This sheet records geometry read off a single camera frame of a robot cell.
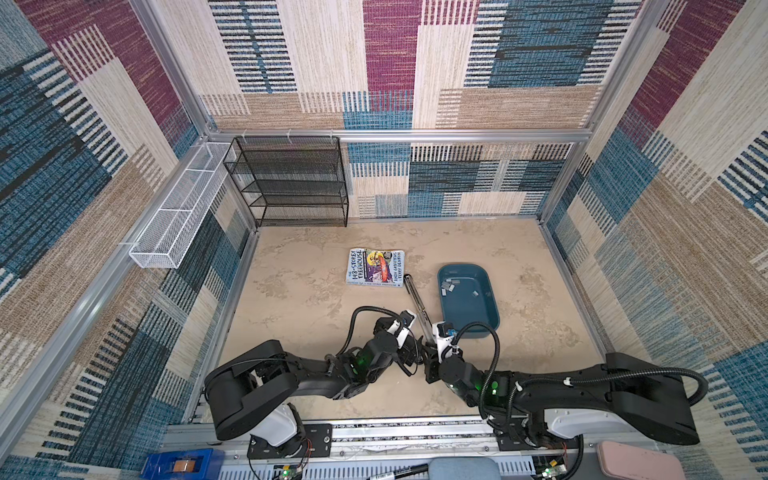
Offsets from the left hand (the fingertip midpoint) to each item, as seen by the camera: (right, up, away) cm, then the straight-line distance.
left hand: (410, 325), depth 84 cm
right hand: (+3, -6, -2) cm, 8 cm away
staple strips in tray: (+14, +9, +18) cm, 24 cm away
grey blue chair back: (+11, -27, -17) cm, 34 cm away
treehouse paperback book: (-11, +15, +21) cm, 28 cm away
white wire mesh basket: (-58, +24, -13) cm, 64 cm away
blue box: (-49, -26, -18) cm, 58 cm away
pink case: (+47, -27, -15) cm, 56 cm away
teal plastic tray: (+20, +6, +16) cm, 26 cm away
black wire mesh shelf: (-41, +46, +27) cm, 68 cm away
